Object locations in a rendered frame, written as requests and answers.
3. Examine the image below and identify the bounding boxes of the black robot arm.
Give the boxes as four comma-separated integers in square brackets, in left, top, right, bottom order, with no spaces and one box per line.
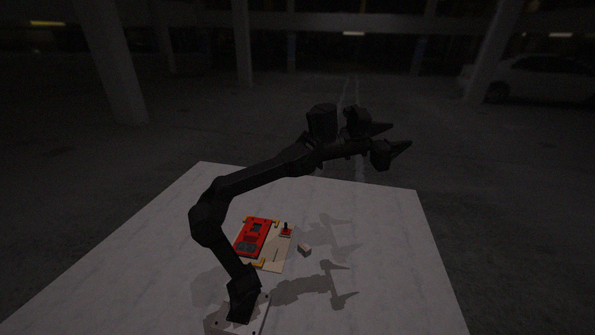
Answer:
[188,103,372,325]

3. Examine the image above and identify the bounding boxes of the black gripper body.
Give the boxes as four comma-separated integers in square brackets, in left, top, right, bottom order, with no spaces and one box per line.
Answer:
[337,130,391,172]

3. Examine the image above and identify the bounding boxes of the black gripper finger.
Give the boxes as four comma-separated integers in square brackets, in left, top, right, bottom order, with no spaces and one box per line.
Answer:
[366,121,394,137]
[384,138,412,162]

